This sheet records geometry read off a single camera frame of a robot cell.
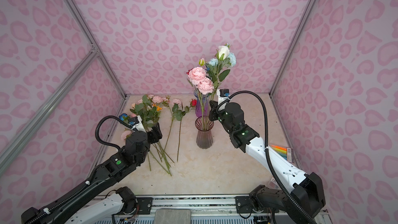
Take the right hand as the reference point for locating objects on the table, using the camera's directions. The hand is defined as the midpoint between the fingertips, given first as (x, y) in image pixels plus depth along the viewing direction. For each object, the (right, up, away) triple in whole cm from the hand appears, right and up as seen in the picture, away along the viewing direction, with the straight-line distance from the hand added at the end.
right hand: (210, 100), depth 72 cm
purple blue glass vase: (-4, -3, +25) cm, 25 cm away
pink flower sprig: (-21, -5, +37) cm, 43 cm away
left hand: (-27, -11, +1) cm, 29 cm away
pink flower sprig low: (-50, -19, +20) cm, 57 cm away
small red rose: (-11, -1, +38) cm, 39 cm away
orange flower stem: (-34, -4, +35) cm, 49 cm away
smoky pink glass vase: (-3, -14, +11) cm, 18 cm away
